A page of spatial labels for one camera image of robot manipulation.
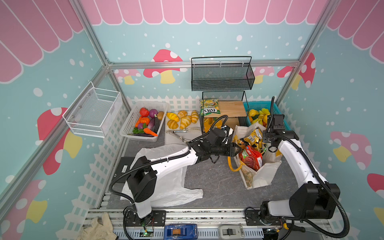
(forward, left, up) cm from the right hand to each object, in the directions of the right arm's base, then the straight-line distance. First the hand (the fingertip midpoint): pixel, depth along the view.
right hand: (273, 135), depth 82 cm
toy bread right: (+31, +44, -17) cm, 56 cm away
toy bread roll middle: (+33, +54, -16) cm, 65 cm away
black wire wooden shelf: (+31, +17, -5) cm, 36 cm away
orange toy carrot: (+12, +74, -12) cm, 76 cm away
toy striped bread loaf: (+26, +51, -17) cm, 59 cm away
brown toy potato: (+30, +70, -14) cm, 77 cm away
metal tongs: (+16, +60, -17) cm, 65 cm away
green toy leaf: (+16, +85, -17) cm, 88 cm away
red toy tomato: (+32, +82, -13) cm, 89 cm away
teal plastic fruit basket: (+38, -5, -13) cm, 41 cm away
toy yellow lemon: (+32, 0, -14) cm, 34 cm away
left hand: (-11, +22, 0) cm, 24 cm away
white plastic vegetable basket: (+21, +90, -12) cm, 93 cm away
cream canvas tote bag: (-13, +4, -5) cm, 15 cm away
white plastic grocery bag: (-22, +57, -19) cm, 64 cm away
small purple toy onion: (+18, +81, -12) cm, 84 cm away
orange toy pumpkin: (+24, +80, -14) cm, 85 cm away
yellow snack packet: (+22, +34, -13) cm, 42 cm away
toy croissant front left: (+22, +60, -16) cm, 66 cm away
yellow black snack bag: (-1, +10, -2) cm, 10 cm away
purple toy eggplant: (+23, +76, -16) cm, 81 cm away
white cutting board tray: (+12, +54, -17) cm, 58 cm away
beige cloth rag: (-42, +90, -19) cm, 101 cm away
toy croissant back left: (+32, +61, -17) cm, 71 cm away
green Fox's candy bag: (+24, +33, 0) cm, 41 cm away
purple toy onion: (+32, +76, -13) cm, 84 cm away
